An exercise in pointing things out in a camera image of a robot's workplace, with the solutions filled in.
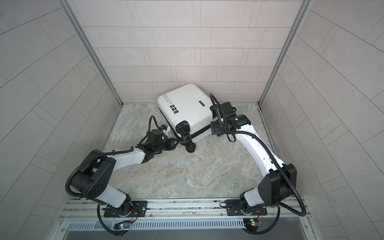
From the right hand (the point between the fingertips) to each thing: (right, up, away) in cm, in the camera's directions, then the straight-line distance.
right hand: (217, 127), depth 81 cm
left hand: (-21, -8, +9) cm, 24 cm away
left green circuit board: (-43, -42, -16) cm, 62 cm away
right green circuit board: (+15, -43, -13) cm, 47 cm away
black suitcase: (-16, +11, +6) cm, 20 cm away
